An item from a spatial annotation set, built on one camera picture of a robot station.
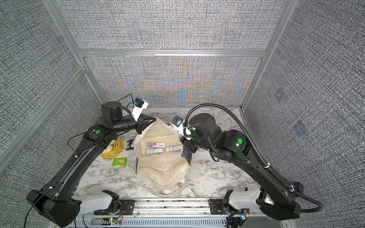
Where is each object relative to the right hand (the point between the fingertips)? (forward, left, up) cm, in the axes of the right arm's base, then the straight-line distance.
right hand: (185, 129), depth 59 cm
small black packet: (+13, +36, -37) cm, 53 cm away
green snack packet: (+1, +41, -37) cm, 55 cm away
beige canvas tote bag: (0, +15, -35) cm, 38 cm away
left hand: (+9, +13, -3) cm, 16 cm away
